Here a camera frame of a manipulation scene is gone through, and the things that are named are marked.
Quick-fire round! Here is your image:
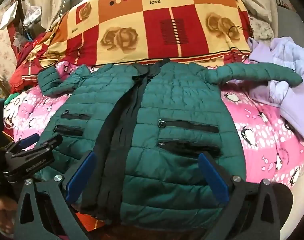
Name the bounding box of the thin black cable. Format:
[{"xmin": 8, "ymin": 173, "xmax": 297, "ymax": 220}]
[{"xmin": 226, "ymin": 25, "xmax": 254, "ymax": 55}]

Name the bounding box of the person's left hand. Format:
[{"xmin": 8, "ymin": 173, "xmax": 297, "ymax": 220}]
[{"xmin": 0, "ymin": 197, "xmax": 16, "ymax": 232}]

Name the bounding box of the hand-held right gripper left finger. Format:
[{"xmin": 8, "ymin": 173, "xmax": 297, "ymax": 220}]
[{"xmin": 14, "ymin": 151, "xmax": 97, "ymax": 240}]

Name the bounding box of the clear plastic bag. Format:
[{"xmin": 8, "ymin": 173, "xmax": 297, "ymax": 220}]
[{"xmin": 22, "ymin": 4, "xmax": 44, "ymax": 27}]

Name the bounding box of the red ruffled cloth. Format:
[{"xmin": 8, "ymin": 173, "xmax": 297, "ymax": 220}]
[{"xmin": 8, "ymin": 31, "xmax": 67, "ymax": 94}]

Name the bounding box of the floral bed sheet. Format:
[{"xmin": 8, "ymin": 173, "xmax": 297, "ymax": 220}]
[{"xmin": 248, "ymin": 12, "xmax": 275, "ymax": 48}]

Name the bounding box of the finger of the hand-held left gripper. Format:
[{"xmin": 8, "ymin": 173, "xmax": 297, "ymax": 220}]
[
  {"xmin": 7, "ymin": 134, "xmax": 63, "ymax": 161},
  {"xmin": 6, "ymin": 133, "xmax": 40, "ymax": 153}
]

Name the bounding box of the white paper bag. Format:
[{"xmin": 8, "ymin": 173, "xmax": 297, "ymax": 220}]
[{"xmin": 0, "ymin": 1, "xmax": 19, "ymax": 30}]

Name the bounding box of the green puffer jacket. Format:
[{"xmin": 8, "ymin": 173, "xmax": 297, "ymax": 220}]
[{"xmin": 37, "ymin": 58, "xmax": 303, "ymax": 224}]

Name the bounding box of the pink penguin print blanket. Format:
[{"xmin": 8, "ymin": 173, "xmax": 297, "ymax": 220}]
[{"xmin": 3, "ymin": 60, "xmax": 304, "ymax": 188}]

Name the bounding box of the cream curtain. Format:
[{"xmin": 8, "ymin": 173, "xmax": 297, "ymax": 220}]
[{"xmin": 18, "ymin": 0, "xmax": 67, "ymax": 33}]

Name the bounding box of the white cartoon print cloth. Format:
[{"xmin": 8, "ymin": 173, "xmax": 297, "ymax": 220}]
[{"xmin": 3, "ymin": 92, "xmax": 27, "ymax": 130}]

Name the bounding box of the lilac jacket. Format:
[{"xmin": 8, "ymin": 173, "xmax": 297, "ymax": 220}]
[{"xmin": 247, "ymin": 37, "xmax": 304, "ymax": 143}]

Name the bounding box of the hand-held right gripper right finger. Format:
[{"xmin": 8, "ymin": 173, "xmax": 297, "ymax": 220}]
[{"xmin": 198, "ymin": 152, "xmax": 290, "ymax": 240}]

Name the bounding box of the red yellow checkered rose quilt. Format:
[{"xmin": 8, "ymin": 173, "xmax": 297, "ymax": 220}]
[{"xmin": 41, "ymin": 0, "xmax": 254, "ymax": 67}]

